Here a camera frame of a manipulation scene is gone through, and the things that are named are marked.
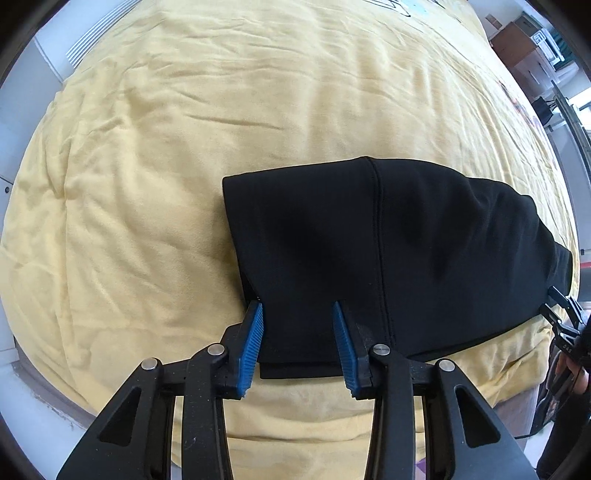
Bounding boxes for black pants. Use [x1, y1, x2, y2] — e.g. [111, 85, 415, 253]
[222, 157, 573, 379]

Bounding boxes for person's right hand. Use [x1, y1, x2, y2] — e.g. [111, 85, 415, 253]
[555, 353, 589, 395]

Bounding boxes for yellow printed bed cover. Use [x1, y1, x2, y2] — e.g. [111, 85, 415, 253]
[0, 0, 581, 480]

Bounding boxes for brown wooden dresser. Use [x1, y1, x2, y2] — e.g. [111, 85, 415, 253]
[491, 22, 558, 97]

